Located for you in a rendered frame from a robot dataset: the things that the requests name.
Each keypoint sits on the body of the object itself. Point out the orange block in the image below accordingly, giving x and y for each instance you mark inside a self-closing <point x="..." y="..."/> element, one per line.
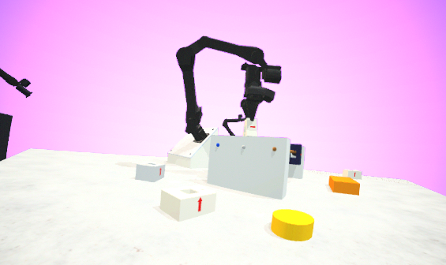
<point x="344" y="185"/>

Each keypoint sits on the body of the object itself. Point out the yellow short cylinder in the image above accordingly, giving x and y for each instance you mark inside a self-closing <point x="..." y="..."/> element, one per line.
<point x="292" y="225"/>

